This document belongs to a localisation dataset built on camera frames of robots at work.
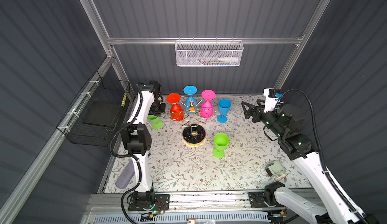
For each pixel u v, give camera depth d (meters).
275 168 0.79
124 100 0.83
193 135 0.96
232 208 0.73
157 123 1.02
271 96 0.55
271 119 0.56
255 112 0.58
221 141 0.87
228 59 0.91
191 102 0.74
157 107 0.79
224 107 0.94
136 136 0.55
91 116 0.72
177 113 0.86
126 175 0.79
